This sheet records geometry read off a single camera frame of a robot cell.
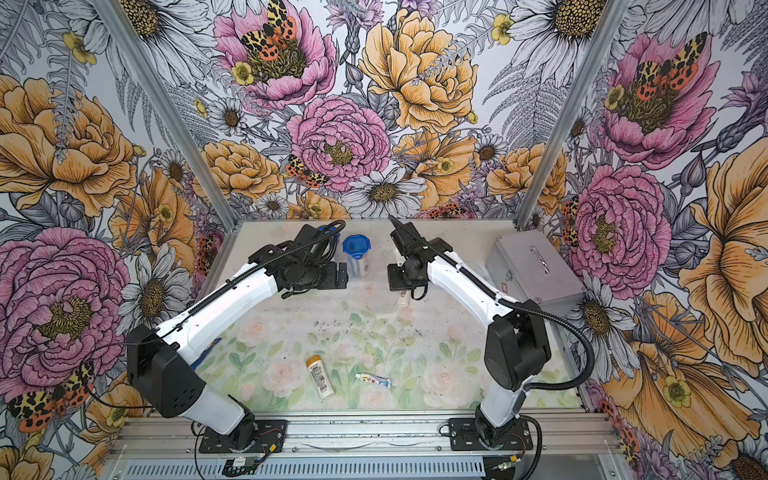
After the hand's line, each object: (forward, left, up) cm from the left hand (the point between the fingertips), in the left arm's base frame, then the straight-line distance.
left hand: (328, 286), depth 81 cm
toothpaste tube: (-19, -12, -17) cm, 28 cm away
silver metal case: (+9, -58, -4) cm, 58 cm away
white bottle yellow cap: (+5, -21, -15) cm, 27 cm away
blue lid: (+20, -6, -6) cm, 21 cm away
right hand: (+1, -19, -3) cm, 19 cm away
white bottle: (-18, +2, -15) cm, 24 cm away
